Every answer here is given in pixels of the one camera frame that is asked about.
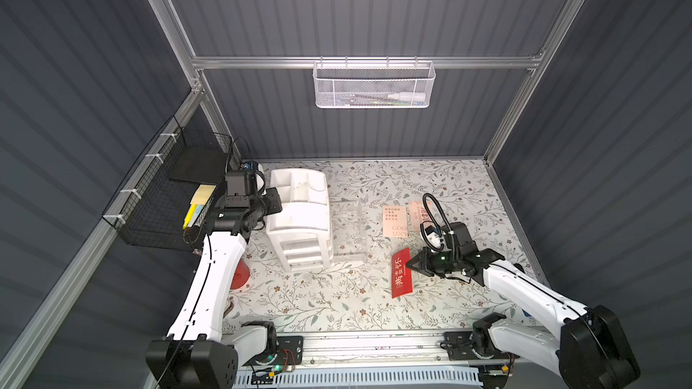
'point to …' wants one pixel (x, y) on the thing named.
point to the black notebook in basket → (199, 165)
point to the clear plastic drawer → (348, 231)
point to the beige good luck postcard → (395, 221)
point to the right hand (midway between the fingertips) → (410, 265)
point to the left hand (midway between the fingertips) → (276, 196)
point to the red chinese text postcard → (401, 275)
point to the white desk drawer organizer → (302, 231)
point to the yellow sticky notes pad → (202, 194)
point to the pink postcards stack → (417, 214)
